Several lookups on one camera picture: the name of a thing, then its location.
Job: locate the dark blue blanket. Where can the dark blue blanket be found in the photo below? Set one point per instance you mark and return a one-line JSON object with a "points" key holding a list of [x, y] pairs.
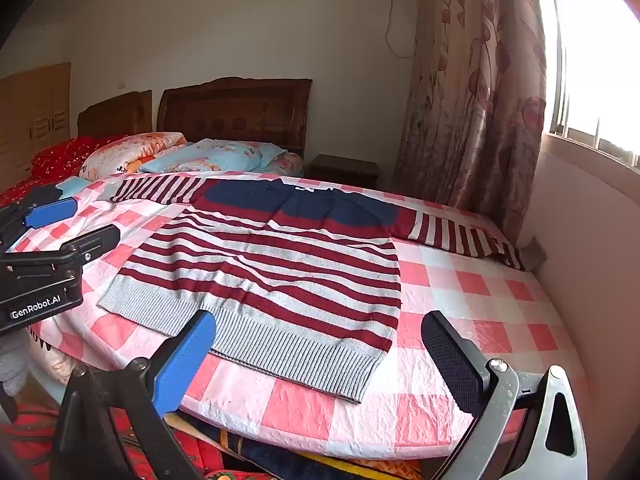
{"points": [[280, 462]]}

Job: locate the pink floral curtain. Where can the pink floral curtain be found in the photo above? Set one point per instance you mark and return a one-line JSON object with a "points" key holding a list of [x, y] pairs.
{"points": [[470, 100]]}

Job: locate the pale floral bed pad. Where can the pale floral bed pad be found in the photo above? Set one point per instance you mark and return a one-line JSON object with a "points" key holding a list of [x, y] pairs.
{"points": [[55, 360]]}

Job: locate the light wooden wardrobe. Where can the light wooden wardrobe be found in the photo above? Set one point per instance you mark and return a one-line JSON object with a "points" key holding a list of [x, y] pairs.
{"points": [[30, 115]]}

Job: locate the pink checkered plastic bed cover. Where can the pink checkered plastic bed cover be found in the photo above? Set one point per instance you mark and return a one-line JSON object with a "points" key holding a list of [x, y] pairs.
{"points": [[500, 310]]}

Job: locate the light blue floral pillow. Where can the light blue floral pillow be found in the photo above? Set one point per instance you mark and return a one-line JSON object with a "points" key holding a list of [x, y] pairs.
{"points": [[215, 155]]}

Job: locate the person's left hand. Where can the person's left hand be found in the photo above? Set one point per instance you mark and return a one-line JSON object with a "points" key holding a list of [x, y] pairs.
{"points": [[14, 360]]}

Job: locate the grey box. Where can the grey box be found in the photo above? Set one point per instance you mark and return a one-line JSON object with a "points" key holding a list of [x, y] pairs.
{"points": [[535, 252]]}

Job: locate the red floral blanket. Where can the red floral blanket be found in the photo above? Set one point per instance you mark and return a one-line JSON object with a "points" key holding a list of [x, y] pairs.
{"points": [[30, 440]]}

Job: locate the red patterned bedding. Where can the red patterned bedding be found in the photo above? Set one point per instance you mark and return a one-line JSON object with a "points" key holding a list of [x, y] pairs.
{"points": [[55, 160]]}

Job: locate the large carved wooden headboard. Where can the large carved wooden headboard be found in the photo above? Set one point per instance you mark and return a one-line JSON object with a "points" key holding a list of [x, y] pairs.
{"points": [[235, 115]]}

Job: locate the small wooden headboard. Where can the small wooden headboard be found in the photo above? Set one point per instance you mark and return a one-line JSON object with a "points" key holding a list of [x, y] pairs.
{"points": [[115, 115]]}

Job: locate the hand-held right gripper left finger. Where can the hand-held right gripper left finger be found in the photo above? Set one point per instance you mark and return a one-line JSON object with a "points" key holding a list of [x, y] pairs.
{"points": [[182, 365]]}

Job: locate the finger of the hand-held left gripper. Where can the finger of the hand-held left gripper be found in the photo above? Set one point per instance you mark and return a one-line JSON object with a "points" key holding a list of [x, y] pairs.
{"points": [[50, 212], [95, 242]]}

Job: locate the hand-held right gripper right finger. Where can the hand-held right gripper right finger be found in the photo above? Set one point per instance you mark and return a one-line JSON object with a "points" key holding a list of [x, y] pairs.
{"points": [[450, 360]]}

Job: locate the window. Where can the window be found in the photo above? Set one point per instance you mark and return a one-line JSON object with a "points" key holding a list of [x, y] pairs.
{"points": [[595, 60]]}

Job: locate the red grey striped sweater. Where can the red grey striped sweater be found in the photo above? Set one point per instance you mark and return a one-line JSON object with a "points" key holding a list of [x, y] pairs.
{"points": [[280, 280]]}

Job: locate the wooden nightstand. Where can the wooden nightstand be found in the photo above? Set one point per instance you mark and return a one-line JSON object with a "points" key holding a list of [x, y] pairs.
{"points": [[342, 170]]}

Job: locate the orange floral pillow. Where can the orange floral pillow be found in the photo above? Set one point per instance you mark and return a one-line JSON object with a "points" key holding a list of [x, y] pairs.
{"points": [[130, 152]]}

